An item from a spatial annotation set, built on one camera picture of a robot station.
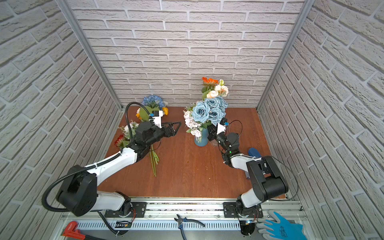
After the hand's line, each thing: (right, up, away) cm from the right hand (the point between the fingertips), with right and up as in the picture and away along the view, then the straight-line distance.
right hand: (206, 122), depth 82 cm
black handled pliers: (-13, -48, -12) cm, 51 cm away
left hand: (-16, 0, -4) cm, 16 cm away
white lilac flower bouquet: (-6, -3, -8) cm, 10 cm away
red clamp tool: (-63, -50, -15) cm, 82 cm away
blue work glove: (+33, -51, -13) cm, 62 cm away
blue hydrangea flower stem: (-38, +16, +29) cm, 51 cm away
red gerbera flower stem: (-55, -12, +11) cm, 58 cm away
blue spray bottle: (+31, -20, +11) cm, 38 cm away
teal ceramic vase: (-1, -7, -4) cm, 8 cm away
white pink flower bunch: (-52, -5, +13) cm, 53 cm away
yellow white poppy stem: (-32, +4, -11) cm, 34 cm away
